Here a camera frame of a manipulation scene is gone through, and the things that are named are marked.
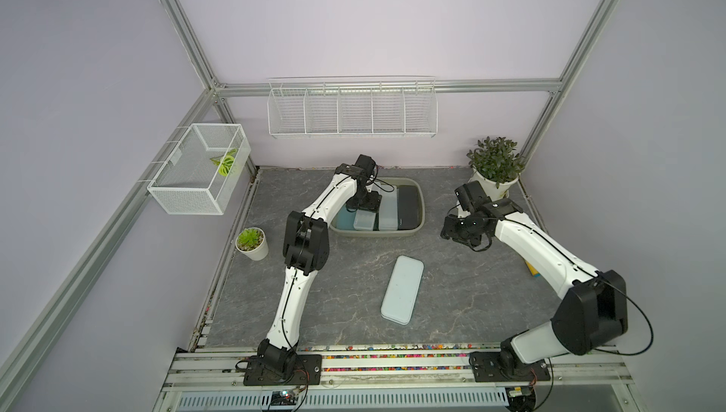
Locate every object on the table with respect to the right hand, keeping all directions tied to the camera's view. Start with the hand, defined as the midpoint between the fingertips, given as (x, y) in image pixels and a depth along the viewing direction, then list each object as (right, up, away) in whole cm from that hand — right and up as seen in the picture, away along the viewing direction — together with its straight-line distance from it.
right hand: (447, 233), depth 85 cm
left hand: (-23, +7, +14) cm, 28 cm away
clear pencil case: (-26, +3, +11) cm, 28 cm away
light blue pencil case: (-14, -19, 0) cm, 24 cm away
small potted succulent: (-61, -4, +3) cm, 61 cm away
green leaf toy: (-65, +21, -4) cm, 69 cm away
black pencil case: (-9, +6, +20) cm, 23 cm away
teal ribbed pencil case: (-33, +3, +17) cm, 37 cm away
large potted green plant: (+20, +22, +11) cm, 31 cm away
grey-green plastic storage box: (-22, -2, +13) cm, 25 cm away
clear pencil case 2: (-17, +5, +17) cm, 24 cm away
